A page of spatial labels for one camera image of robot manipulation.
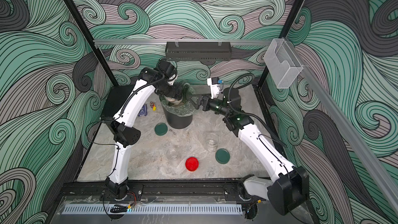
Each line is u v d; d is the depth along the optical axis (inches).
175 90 29.1
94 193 29.3
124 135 22.7
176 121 38.0
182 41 37.1
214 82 24.5
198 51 40.3
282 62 30.6
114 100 40.9
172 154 33.0
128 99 21.4
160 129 37.4
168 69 25.9
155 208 27.5
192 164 32.2
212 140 35.5
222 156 33.1
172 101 31.5
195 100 25.0
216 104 24.5
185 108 30.6
